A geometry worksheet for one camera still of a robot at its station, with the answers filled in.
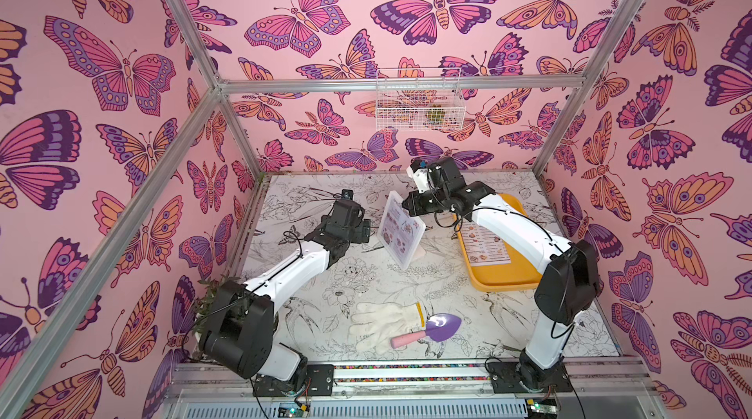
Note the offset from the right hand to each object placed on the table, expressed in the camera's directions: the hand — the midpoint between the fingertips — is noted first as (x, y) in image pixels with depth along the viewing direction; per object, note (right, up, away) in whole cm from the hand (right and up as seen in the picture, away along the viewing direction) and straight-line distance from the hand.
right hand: (405, 200), depth 85 cm
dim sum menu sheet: (+27, -16, +13) cm, 34 cm away
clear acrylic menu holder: (+4, -14, +1) cm, 15 cm away
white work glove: (-8, -35, -2) cm, 36 cm away
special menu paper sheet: (-1, -9, +4) cm, 10 cm away
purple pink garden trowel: (+10, -36, -2) cm, 37 cm away
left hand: (-15, -6, +5) cm, 17 cm away
